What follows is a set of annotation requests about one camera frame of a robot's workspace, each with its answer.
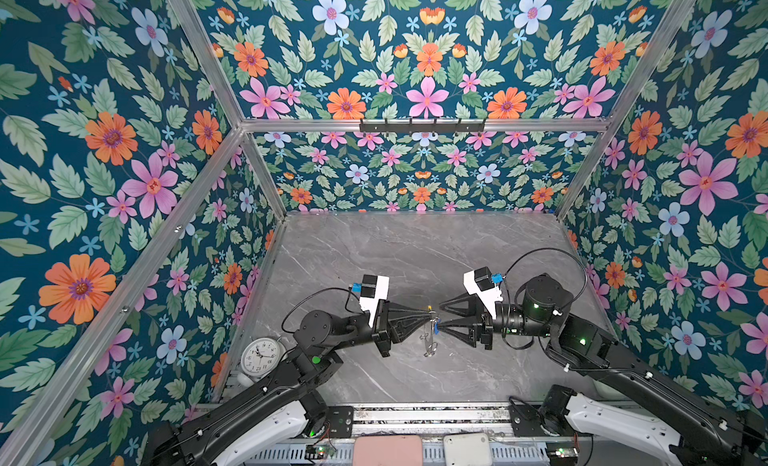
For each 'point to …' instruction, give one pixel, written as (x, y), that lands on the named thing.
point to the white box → (467, 449)
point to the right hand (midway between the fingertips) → (442, 314)
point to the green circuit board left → (319, 451)
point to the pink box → (388, 450)
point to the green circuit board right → (563, 456)
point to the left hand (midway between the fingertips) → (429, 321)
